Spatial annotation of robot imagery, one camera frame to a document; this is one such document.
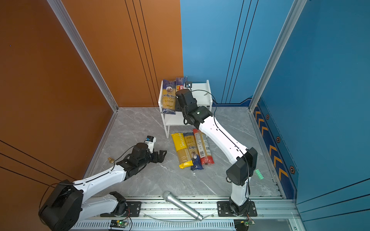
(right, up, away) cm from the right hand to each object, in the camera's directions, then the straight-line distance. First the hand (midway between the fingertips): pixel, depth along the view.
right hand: (183, 99), depth 77 cm
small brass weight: (-46, -36, +12) cm, 60 cm away
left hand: (-13, -29, +10) cm, 33 cm away
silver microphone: (-6, -52, -3) cm, 53 cm away
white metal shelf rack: (+11, +3, +4) cm, 12 cm away
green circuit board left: (-32, -63, -6) cm, 71 cm away
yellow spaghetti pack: (+1, -36, +10) cm, 37 cm away
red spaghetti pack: (+13, -29, +17) cm, 36 cm away
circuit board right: (+30, -63, -7) cm, 70 cm away
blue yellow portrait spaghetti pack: (+5, -27, +18) cm, 33 cm away
